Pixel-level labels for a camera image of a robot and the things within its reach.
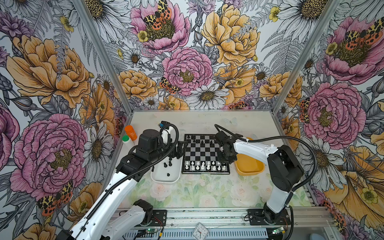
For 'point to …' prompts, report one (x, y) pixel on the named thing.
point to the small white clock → (200, 232)
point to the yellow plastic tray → (246, 166)
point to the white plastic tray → (168, 171)
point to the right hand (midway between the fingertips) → (224, 165)
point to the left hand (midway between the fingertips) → (178, 146)
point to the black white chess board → (200, 155)
